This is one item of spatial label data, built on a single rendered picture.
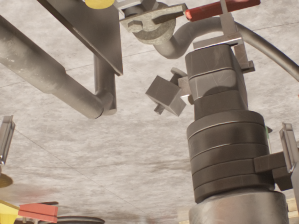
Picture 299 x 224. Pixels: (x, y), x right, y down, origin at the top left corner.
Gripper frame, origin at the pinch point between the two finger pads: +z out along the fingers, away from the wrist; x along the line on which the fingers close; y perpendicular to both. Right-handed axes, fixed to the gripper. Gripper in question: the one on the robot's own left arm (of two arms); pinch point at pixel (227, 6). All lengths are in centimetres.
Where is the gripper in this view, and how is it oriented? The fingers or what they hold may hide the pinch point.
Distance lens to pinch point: 51.5
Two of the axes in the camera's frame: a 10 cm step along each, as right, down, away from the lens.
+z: -0.9, -9.1, 3.9
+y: -9.3, 2.3, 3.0
